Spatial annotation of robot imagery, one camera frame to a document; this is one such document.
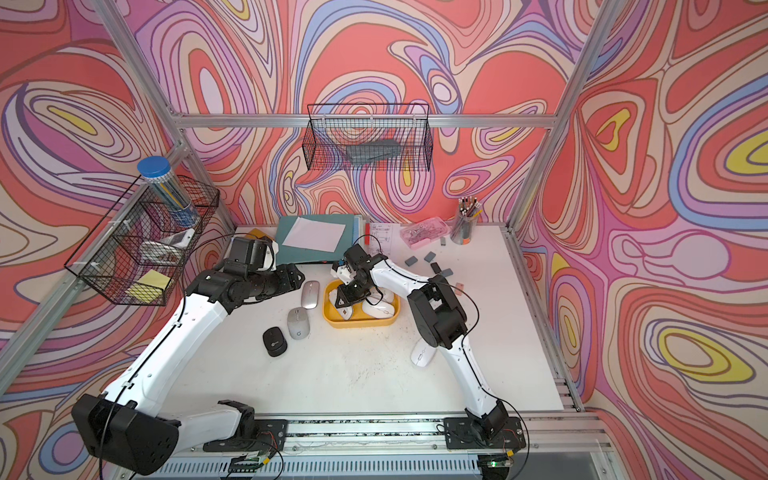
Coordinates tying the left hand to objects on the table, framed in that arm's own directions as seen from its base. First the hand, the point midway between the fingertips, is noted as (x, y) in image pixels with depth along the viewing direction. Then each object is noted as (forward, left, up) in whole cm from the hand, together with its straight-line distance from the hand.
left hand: (298, 278), depth 78 cm
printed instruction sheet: (+34, -22, -20) cm, 46 cm away
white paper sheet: (+33, +4, -17) cm, 37 cm away
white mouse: (-13, -34, -20) cm, 41 cm away
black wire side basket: (+2, +40, +7) cm, 41 cm away
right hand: (+3, -10, -21) cm, 23 cm away
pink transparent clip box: (+37, -36, -21) cm, 56 cm away
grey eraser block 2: (+26, -40, -22) cm, 52 cm away
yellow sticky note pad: (-10, +28, +10) cm, 31 cm away
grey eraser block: (+22, -32, -20) cm, 44 cm away
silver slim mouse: (+8, +2, -21) cm, 22 cm away
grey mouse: (-3, +4, -20) cm, 20 cm away
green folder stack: (+36, -10, -19) cm, 42 cm away
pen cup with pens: (+33, -52, -10) cm, 62 cm away
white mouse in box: (+1, -22, -19) cm, 29 cm away
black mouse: (-9, +10, -19) cm, 24 cm away
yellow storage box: (-2, -7, -19) cm, 20 cm away
